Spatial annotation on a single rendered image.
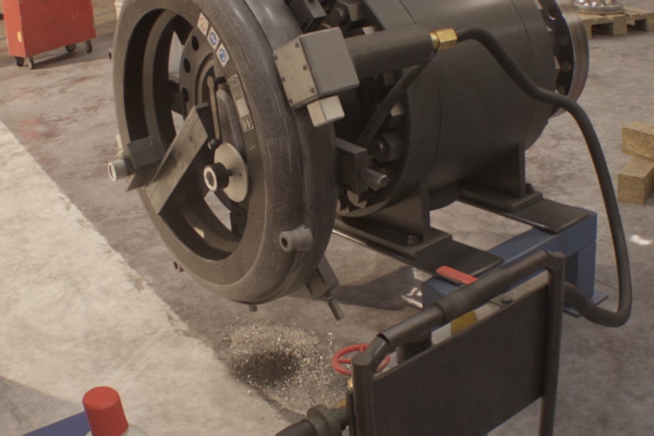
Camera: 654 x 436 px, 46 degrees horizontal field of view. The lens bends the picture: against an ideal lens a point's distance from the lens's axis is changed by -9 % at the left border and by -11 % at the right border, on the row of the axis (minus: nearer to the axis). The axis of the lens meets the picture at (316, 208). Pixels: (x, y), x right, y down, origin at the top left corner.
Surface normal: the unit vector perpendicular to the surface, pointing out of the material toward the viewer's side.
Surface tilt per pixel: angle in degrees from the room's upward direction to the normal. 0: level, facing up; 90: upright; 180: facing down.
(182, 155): 90
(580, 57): 90
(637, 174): 0
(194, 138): 90
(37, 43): 91
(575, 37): 77
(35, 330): 0
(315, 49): 68
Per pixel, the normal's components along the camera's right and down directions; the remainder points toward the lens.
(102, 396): -0.10, -0.93
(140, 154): 0.41, -0.39
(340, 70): 0.52, -0.14
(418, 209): -0.80, 0.29
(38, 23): 0.65, 0.22
